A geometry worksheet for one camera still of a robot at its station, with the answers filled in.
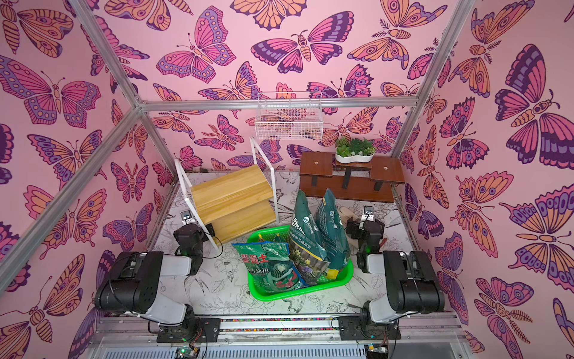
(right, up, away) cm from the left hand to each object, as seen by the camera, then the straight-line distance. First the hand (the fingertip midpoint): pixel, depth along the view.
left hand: (198, 220), depth 94 cm
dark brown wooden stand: (+55, +18, +14) cm, 59 cm away
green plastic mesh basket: (+36, -4, -10) cm, 37 cm away
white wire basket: (+38, +45, +1) cm, 59 cm away
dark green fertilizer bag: (+45, -9, -22) cm, 51 cm away
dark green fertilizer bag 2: (+52, 0, -28) cm, 59 cm away
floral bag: (+33, -11, -24) cm, 42 cm away
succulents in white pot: (+64, +29, -6) cm, 71 cm away
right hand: (+68, +2, -1) cm, 68 cm away
